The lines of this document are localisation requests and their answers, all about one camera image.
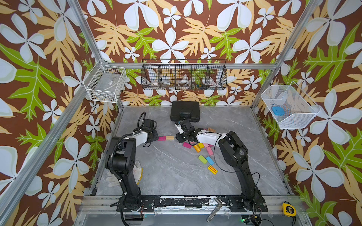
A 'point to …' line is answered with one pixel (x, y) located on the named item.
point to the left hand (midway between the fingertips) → (154, 134)
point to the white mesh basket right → (290, 107)
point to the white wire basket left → (105, 82)
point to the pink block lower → (209, 150)
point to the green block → (202, 159)
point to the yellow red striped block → (214, 171)
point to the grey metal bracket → (215, 211)
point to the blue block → (210, 160)
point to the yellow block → (201, 145)
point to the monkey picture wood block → (211, 130)
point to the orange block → (197, 148)
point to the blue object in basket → (278, 110)
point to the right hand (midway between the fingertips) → (177, 135)
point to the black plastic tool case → (185, 110)
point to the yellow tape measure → (288, 210)
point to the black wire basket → (184, 74)
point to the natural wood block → (169, 137)
